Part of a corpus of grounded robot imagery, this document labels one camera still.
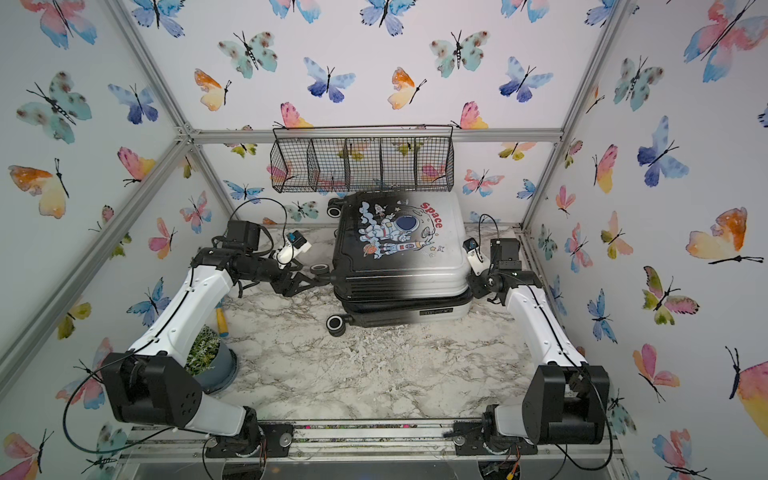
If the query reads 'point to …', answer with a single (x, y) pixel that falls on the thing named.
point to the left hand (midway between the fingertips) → (307, 270)
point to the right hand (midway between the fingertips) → (483, 271)
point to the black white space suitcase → (399, 257)
